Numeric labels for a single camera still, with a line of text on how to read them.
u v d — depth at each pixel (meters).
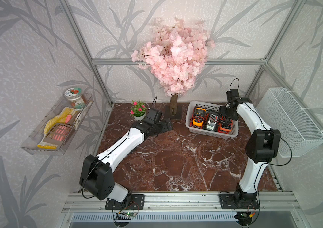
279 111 0.69
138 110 0.99
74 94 0.69
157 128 0.69
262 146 0.52
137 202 0.73
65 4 0.70
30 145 0.55
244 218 0.71
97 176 0.41
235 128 0.92
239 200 0.66
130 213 0.70
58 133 0.60
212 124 0.94
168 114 1.12
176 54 0.57
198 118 0.94
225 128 0.91
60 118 0.67
